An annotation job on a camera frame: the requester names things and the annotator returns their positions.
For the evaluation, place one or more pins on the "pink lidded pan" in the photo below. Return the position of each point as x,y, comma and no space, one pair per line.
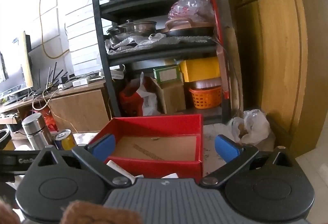
184,26

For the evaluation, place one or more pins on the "white plastic bag on floor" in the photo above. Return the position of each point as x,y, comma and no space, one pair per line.
252,129

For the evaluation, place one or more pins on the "brown cardboard box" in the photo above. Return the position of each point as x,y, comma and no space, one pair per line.
171,96

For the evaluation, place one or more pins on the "right hand in brown glove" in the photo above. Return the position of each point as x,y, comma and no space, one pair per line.
74,212

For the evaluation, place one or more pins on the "yellow cardboard box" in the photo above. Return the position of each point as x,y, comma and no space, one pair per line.
200,69

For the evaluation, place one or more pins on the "red cardboard box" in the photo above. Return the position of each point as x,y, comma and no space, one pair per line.
161,125

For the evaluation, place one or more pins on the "steel thermos flask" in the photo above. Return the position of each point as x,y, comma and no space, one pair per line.
37,132

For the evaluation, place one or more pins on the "green white box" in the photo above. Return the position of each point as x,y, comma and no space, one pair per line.
167,74

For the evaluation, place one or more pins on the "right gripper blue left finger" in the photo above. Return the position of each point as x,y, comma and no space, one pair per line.
93,156

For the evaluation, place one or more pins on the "pink printed plastic bag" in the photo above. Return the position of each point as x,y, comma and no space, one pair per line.
196,10

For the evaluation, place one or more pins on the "blue yellow drink can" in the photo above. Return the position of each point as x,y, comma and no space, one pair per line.
64,140

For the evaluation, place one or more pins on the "red white plastic bag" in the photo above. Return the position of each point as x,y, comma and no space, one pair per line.
139,97

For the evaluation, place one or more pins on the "white power adapter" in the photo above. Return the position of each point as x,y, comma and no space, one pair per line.
81,82

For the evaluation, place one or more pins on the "television screen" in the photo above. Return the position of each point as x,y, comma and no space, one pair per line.
16,74

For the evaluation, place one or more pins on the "steel cooking pot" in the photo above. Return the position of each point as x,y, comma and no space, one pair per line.
133,27

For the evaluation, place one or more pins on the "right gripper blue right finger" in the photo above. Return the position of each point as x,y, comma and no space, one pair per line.
237,158

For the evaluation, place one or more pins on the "wooden cabinet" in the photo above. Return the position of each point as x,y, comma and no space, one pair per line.
283,53

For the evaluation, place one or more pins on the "wooden TV stand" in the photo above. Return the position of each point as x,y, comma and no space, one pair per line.
81,109

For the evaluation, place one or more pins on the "orange plastic basket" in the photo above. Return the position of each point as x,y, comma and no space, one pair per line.
206,98

